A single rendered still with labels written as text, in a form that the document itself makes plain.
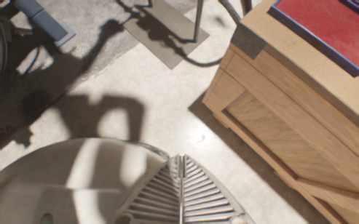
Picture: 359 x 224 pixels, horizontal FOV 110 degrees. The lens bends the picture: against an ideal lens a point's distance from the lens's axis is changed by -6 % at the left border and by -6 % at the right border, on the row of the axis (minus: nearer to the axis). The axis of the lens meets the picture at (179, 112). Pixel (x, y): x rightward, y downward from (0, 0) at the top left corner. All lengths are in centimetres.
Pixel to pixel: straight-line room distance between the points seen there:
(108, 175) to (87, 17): 98
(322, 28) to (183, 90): 52
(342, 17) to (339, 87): 12
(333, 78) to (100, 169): 42
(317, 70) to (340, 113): 7
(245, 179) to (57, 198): 65
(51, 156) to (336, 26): 58
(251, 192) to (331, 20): 62
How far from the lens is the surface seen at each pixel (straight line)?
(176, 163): 17
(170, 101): 67
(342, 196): 58
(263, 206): 78
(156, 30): 89
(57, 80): 97
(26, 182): 44
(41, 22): 104
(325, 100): 29
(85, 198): 43
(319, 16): 33
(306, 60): 27
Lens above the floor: 64
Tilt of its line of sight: 77 degrees down
